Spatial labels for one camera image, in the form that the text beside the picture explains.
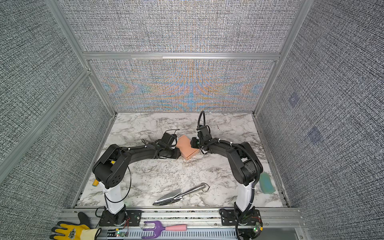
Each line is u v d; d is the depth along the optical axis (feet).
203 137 2.54
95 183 2.73
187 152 3.06
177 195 2.64
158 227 2.35
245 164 1.67
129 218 2.40
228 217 2.40
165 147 2.50
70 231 2.23
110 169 1.63
